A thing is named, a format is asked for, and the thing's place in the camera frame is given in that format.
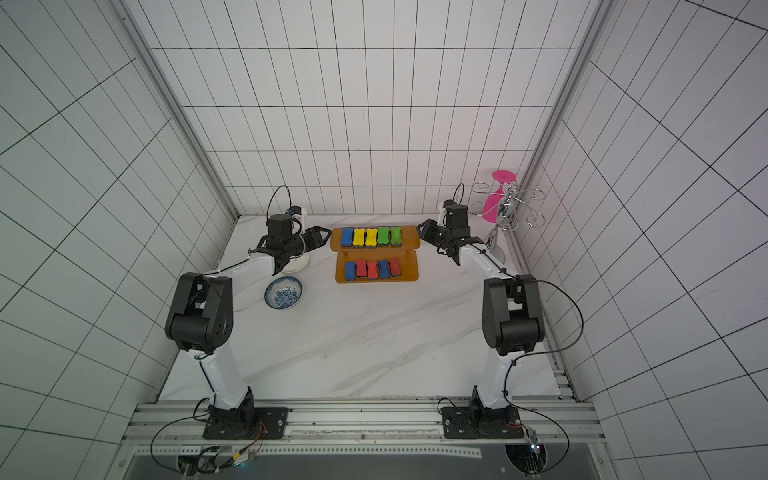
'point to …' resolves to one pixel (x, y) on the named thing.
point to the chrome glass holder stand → (506, 208)
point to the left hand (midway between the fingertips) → (326, 236)
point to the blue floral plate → (283, 292)
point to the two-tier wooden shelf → (406, 254)
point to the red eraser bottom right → (395, 268)
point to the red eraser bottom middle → (372, 270)
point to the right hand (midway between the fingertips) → (409, 226)
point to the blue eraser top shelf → (346, 239)
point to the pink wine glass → (491, 207)
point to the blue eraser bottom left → (350, 271)
